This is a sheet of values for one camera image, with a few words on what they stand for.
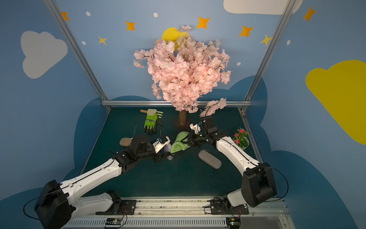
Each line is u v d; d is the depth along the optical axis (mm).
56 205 385
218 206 739
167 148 718
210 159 899
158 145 670
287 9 707
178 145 749
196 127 782
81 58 883
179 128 1083
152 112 1188
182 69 586
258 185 425
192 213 734
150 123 1113
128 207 752
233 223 731
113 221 718
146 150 631
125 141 986
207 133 650
